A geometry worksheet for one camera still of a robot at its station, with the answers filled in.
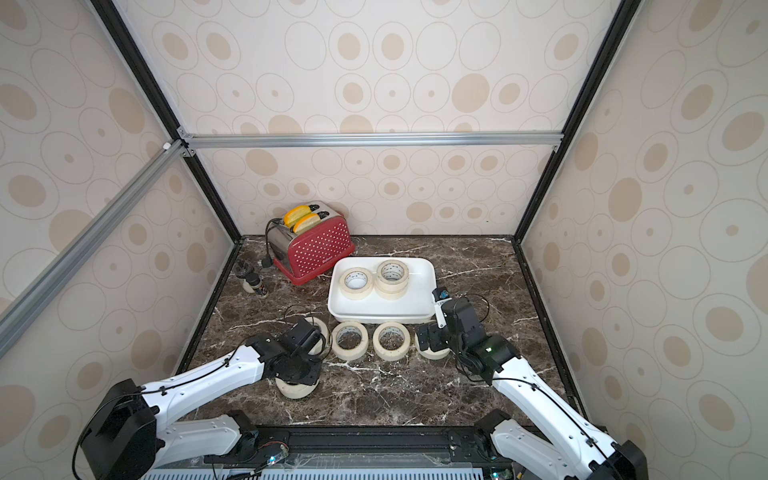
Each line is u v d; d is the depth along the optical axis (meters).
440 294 0.69
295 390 0.78
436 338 0.69
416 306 1.00
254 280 0.95
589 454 0.40
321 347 0.68
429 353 0.90
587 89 0.80
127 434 0.40
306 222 0.96
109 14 0.67
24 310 0.51
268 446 0.73
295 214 0.98
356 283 1.05
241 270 0.97
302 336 0.65
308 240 0.96
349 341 0.92
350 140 0.89
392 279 1.06
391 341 0.92
